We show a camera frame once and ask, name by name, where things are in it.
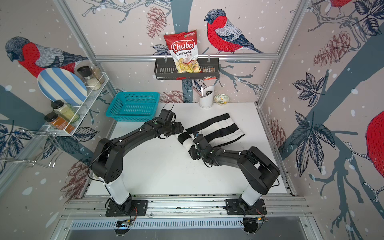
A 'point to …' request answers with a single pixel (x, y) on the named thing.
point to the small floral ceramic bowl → (221, 99)
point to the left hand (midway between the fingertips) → (183, 126)
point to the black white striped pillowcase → (217, 131)
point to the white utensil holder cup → (206, 101)
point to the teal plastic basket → (133, 106)
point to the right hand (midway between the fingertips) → (192, 148)
